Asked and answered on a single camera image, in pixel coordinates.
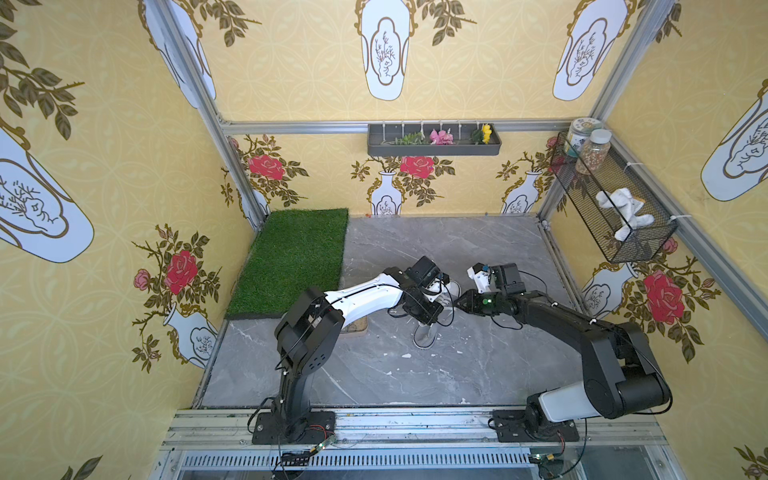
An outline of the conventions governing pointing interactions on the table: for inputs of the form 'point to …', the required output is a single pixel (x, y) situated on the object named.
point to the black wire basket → (579, 186)
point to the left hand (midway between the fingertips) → (426, 313)
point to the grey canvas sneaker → (425, 334)
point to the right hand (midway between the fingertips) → (462, 298)
